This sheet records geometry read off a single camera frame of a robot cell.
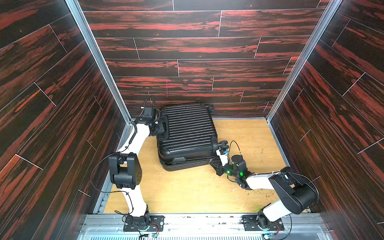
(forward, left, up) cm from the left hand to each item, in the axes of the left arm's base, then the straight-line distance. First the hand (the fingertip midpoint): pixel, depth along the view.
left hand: (163, 129), depth 94 cm
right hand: (-16, -31, -10) cm, 37 cm away
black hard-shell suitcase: (-12, -18, +4) cm, 23 cm away
